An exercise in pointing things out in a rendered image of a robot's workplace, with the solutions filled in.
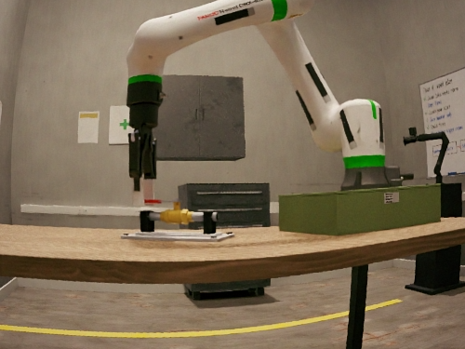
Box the brass ball valve with red handle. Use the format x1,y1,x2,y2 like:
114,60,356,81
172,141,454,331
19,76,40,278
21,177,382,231
135,198,222,237

